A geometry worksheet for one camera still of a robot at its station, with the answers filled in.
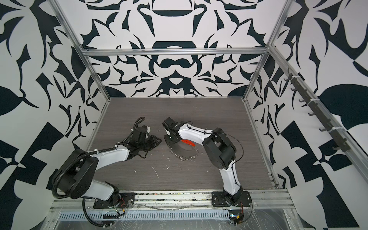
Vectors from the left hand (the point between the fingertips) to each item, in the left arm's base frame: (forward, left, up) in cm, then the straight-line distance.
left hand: (160, 138), depth 91 cm
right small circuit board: (-42, -39, -7) cm, 58 cm away
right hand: (+1, -5, -2) cm, 6 cm away
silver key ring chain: (-12, -18, -6) cm, 22 cm away
